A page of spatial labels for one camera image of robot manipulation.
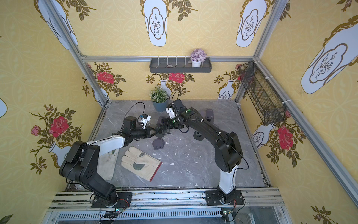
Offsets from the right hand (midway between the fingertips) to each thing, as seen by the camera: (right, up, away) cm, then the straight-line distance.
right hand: (165, 128), depth 84 cm
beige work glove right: (-15, -22, +1) cm, 27 cm away
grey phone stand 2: (-6, -11, +10) cm, 17 cm away
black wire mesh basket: (+64, +13, +3) cm, 66 cm away
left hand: (-4, -3, +4) cm, 7 cm away
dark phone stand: (-4, -4, +4) cm, 7 cm away
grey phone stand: (-8, +2, +20) cm, 22 cm away
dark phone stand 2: (+22, -7, +15) cm, 27 cm away
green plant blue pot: (-7, +20, +20) cm, 29 cm away
